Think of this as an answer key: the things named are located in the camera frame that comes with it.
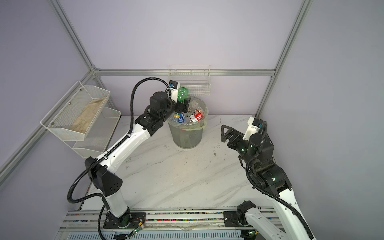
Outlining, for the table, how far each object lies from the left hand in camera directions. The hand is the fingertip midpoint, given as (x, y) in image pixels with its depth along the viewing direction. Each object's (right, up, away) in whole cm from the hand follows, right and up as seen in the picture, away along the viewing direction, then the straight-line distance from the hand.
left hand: (181, 96), depth 74 cm
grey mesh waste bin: (+1, -23, +17) cm, 28 cm away
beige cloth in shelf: (-51, -14, +2) cm, 53 cm away
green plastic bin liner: (+3, -14, +5) cm, 15 cm away
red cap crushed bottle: (+9, -9, +6) cm, 14 cm away
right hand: (+20, -16, -13) cm, 29 cm away
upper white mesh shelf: (-58, -9, +4) cm, 59 cm away
